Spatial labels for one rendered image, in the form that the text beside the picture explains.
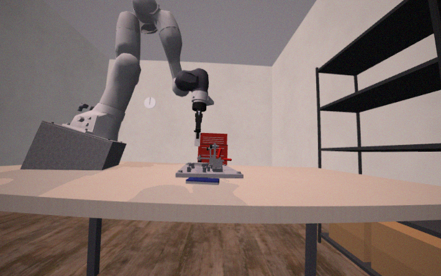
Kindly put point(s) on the blue rectangular plate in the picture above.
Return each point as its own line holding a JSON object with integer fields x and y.
{"x": 203, "y": 181}

